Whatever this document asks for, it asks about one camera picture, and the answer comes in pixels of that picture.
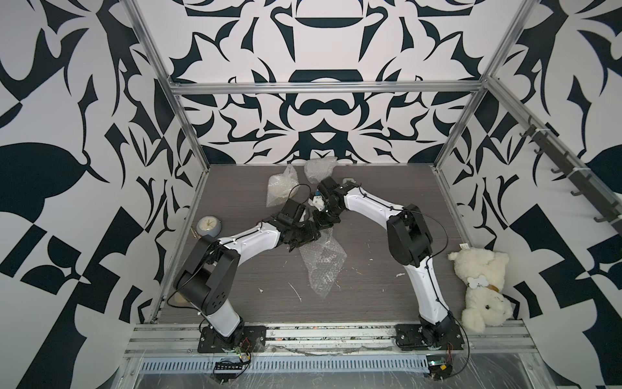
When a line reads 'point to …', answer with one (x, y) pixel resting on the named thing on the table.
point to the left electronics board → (227, 370)
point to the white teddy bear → (483, 272)
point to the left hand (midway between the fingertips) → (317, 232)
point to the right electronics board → (439, 368)
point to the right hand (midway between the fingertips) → (314, 223)
